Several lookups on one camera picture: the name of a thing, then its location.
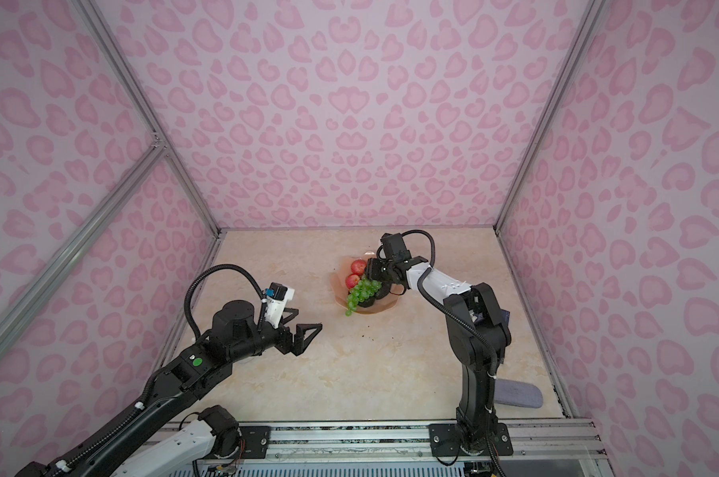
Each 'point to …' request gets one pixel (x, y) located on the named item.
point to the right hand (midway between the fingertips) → (373, 267)
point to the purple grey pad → (518, 394)
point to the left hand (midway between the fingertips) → (309, 315)
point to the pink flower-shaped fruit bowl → (343, 289)
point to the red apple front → (352, 280)
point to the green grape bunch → (364, 289)
